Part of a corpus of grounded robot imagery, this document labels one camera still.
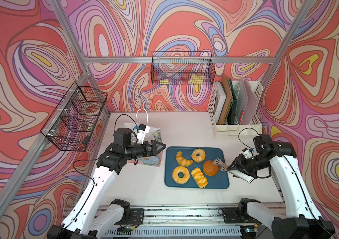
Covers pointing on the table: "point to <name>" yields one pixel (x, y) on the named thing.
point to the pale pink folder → (247, 102)
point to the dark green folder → (231, 116)
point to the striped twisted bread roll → (198, 177)
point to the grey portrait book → (220, 98)
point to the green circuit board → (127, 229)
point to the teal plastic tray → (220, 180)
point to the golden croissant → (181, 161)
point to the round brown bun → (210, 169)
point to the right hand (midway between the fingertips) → (231, 175)
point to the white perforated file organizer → (254, 128)
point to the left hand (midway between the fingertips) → (161, 148)
